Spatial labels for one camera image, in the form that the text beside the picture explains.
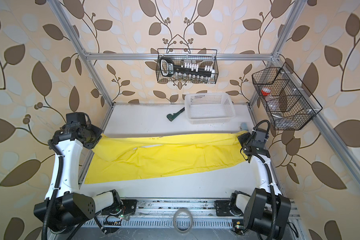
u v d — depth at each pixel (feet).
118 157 2.90
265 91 2.64
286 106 2.70
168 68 2.79
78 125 1.80
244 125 3.41
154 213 2.42
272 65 3.06
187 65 2.71
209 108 3.92
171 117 3.67
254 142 2.07
